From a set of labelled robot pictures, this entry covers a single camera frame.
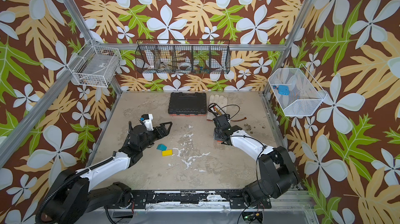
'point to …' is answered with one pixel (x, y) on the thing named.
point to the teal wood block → (161, 147)
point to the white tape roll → (188, 65)
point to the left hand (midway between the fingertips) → (167, 122)
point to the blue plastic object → (282, 89)
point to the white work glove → (221, 101)
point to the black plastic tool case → (187, 104)
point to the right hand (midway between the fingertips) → (220, 133)
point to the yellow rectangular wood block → (167, 152)
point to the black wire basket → (183, 56)
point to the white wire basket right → (297, 91)
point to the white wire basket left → (95, 65)
